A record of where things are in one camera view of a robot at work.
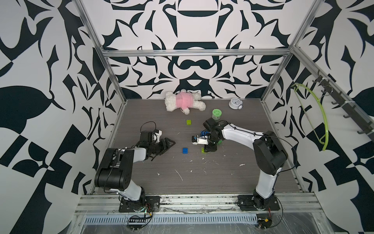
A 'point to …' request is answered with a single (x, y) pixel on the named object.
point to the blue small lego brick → (185, 150)
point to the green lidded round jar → (216, 113)
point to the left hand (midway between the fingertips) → (171, 142)
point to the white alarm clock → (235, 103)
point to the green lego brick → (220, 141)
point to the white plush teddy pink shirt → (184, 101)
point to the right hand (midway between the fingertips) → (205, 142)
